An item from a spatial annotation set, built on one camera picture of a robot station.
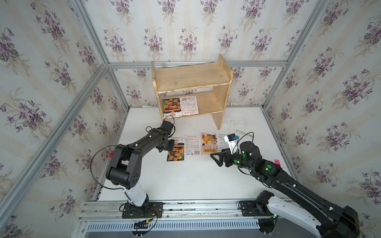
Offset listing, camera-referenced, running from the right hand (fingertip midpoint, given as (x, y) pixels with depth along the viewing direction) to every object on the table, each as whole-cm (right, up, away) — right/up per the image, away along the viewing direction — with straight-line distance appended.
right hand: (218, 153), depth 74 cm
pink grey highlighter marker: (+40, -9, +16) cm, 44 cm away
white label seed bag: (-15, +26, +19) cm, 36 cm away
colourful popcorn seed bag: (-2, +1, +24) cm, 24 cm away
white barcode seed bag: (-13, 0, +24) cm, 27 cm away
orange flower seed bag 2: (-26, +25, +17) cm, 40 cm away
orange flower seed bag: (-22, -5, +19) cm, 30 cm away
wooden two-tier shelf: (-14, +41, +40) cm, 59 cm away
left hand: (-28, -1, +19) cm, 33 cm away
